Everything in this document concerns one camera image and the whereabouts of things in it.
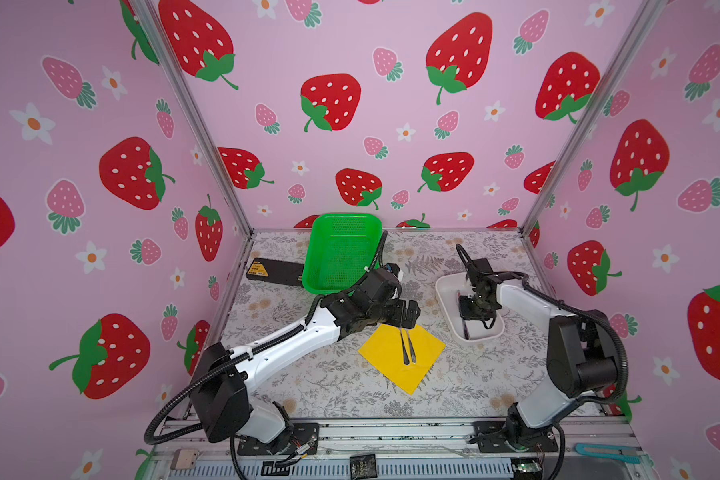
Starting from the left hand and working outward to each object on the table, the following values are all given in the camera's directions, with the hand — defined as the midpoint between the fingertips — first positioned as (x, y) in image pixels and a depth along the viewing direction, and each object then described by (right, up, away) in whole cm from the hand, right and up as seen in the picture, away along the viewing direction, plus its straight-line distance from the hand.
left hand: (409, 308), depth 77 cm
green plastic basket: (-22, +16, +38) cm, 47 cm away
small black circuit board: (-12, -36, -8) cm, 39 cm away
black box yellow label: (-46, +8, +33) cm, 57 cm away
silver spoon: (+1, -17, +12) cm, 20 cm away
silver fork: (+3, -15, +12) cm, 19 cm away
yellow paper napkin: (-6, -15, +12) cm, 20 cm away
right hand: (+21, -4, +16) cm, 27 cm away
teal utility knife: (+53, -35, -5) cm, 63 cm away
